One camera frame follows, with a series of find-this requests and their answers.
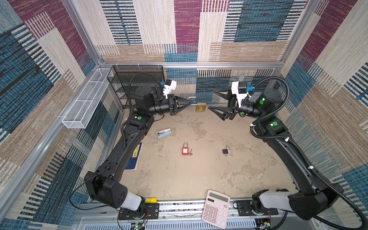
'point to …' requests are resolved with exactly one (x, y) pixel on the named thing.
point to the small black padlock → (225, 151)
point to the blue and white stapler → (163, 133)
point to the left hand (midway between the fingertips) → (192, 102)
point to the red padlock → (185, 150)
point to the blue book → (133, 161)
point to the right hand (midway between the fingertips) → (211, 100)
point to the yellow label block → (151, 200)
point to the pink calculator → (216, 208)
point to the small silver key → (190, 153)
